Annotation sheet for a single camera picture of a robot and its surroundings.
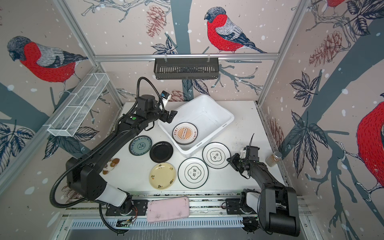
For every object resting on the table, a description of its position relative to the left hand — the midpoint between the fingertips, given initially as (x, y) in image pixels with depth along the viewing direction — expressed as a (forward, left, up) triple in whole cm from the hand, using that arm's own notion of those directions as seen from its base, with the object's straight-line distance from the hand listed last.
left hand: (169, 106), depth 79 cm
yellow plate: (-26, +6, -32) cm, 41 cm away
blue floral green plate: (-6, +23, -31) cm, 39 cm away
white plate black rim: (-25, -13, -30) cm, 41 cm away
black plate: (-12, +8, -29) cm, 32 cm away
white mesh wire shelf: (-5, +48, +1) cm, 49 cm away
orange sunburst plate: (-4, -7, -29) cm, 30 cm away
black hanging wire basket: (+40, -8, -2) cm, 41 cm away
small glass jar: (-21, -58, -21) cm, 65 cm away
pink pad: (-43, 0, -27) cm, 51 cm away
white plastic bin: (+17, -24, -28) cm, 41 cm away
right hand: (-19, -34, -28) cm, 48 cm away
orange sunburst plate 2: (+1, -7, -28) cm, 29 cm away
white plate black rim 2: (-14, -27, -30) cm, 42 cm away
